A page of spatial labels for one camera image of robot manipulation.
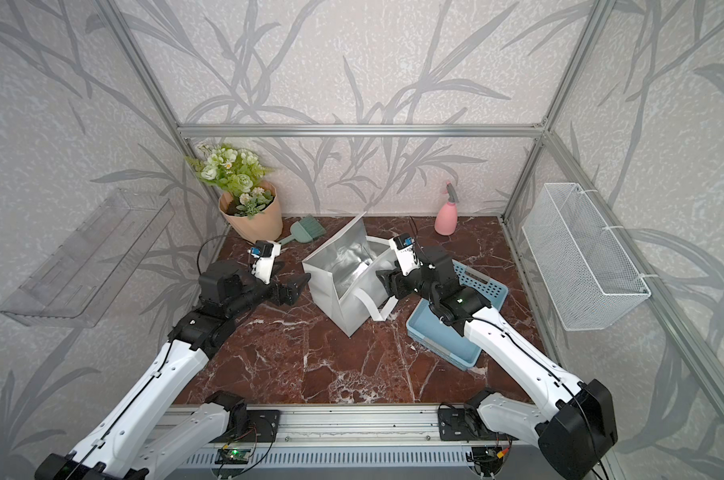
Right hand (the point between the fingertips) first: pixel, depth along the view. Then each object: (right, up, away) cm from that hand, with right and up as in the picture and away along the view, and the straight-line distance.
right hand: (387, 265), depth 76 cm
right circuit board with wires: (+25, -47, -4) cm, 53 cm away
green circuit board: (-37, -45, -5) cm, 59 cm away
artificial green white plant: (-48, +29, +18) cm, 58 cm away
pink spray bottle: (+23, +14, +37) cm, 46 cm away
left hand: (-23, -1, -3) cm, 23 cm away
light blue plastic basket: (+18, -22, +10) cm, 30 cm away
